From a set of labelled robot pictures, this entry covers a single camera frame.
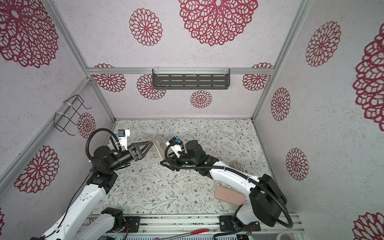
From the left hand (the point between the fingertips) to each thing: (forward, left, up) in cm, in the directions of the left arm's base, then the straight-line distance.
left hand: (151, 145), depth 69 cm
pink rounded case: (-14, -40, -29) cm, 51 cm away
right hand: (-3, -5, -6) cm, 8 cm away
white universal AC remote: (0, -4, 0) cm, 5 cm away
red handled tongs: (-32, -13, -29) cm, 45 cm away
